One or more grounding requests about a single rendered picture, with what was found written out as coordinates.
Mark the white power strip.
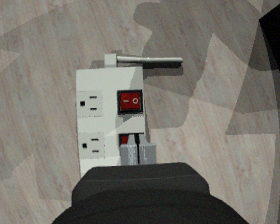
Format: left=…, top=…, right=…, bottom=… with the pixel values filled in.
left=76, top=54, right=183, bottom=178

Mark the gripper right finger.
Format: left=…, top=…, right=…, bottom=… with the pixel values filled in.
left=137, top=134, right=157, bottom=165

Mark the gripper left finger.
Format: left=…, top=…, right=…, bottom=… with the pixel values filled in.
left=120, top=134, right=138, bottom=166

